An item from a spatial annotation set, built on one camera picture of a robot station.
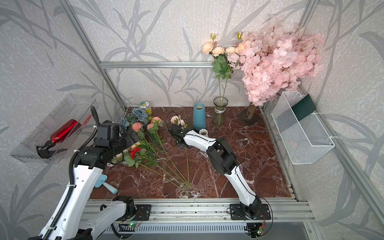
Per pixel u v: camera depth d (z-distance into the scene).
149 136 1.02
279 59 0.59
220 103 0.99
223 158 0.57
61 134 0.63
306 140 0.59
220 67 0.87
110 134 0.52
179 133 0.73
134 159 0.87
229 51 0.80
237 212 0.74
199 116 0.97
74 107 0.79
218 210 0.75
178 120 1.07
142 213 0.72
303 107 0.71
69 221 0.37
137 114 0.98
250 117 1.12
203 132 0.87
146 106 1.12
